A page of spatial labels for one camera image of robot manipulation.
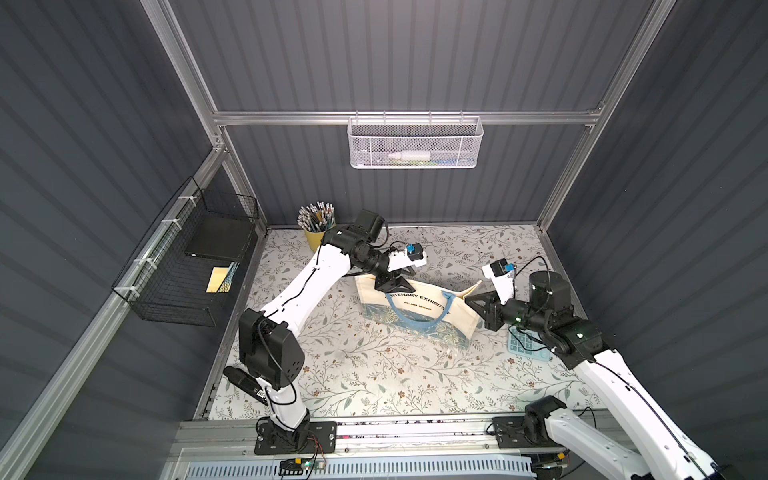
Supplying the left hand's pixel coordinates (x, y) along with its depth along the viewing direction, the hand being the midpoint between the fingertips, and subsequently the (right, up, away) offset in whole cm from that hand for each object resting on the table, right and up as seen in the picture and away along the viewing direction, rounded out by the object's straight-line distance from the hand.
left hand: (413, 280), depth 75 cm
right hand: (+13, -5, -6) cm, 15 cm away
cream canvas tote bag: (+5, -9, +6) cm, 12 cm away
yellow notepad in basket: (-43, +1, -11) cm, 44 cm away
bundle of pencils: (-31, +20, +26) cm, 45 cm away
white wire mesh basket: (+1, +49, +36) cm, 61 cm away
